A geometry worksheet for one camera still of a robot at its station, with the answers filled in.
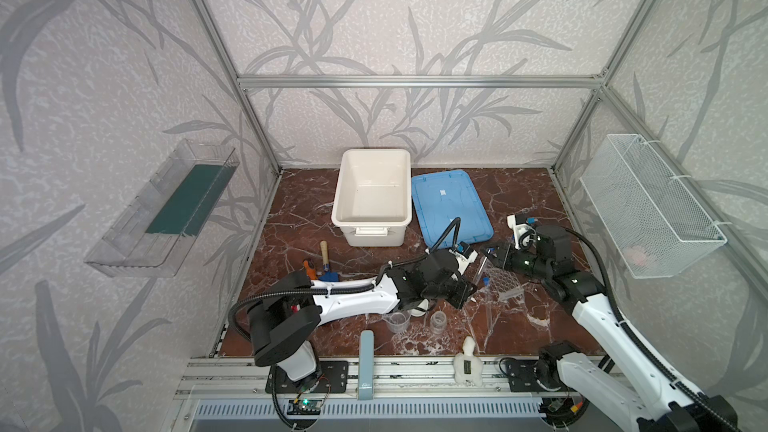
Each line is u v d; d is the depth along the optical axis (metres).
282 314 0.46
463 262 0.70
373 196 1.13
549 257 0.60
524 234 0.70
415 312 0.83
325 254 0.95
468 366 0.72
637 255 0.73
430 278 0.62
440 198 1.12
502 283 0.89
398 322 0.82
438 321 0.76
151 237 0.63
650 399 0.42
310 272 0.91
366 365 0.74
